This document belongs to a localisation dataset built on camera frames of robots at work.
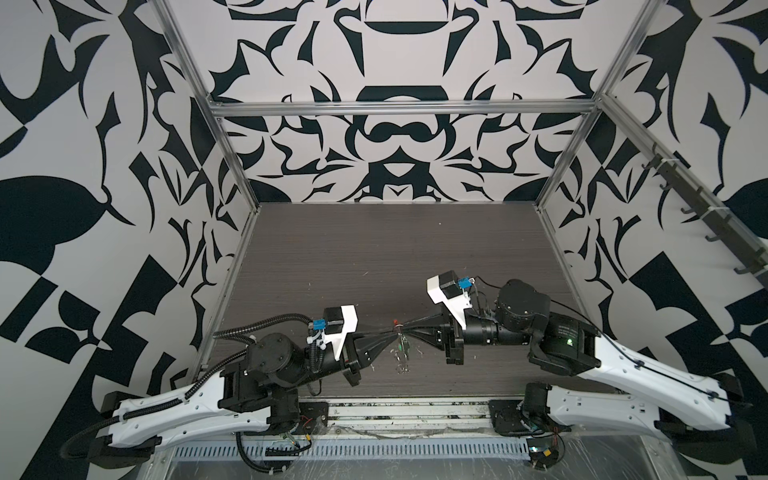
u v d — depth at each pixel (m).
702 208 0.60
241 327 0.37
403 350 0.54
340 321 0.43
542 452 0.71
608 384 0.45
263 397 0.47
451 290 0.44
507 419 0.73
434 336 0.50
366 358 0.50
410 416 0.76
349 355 0.47
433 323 0.49
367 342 0.48
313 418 0.73
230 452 0.70
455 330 0.47
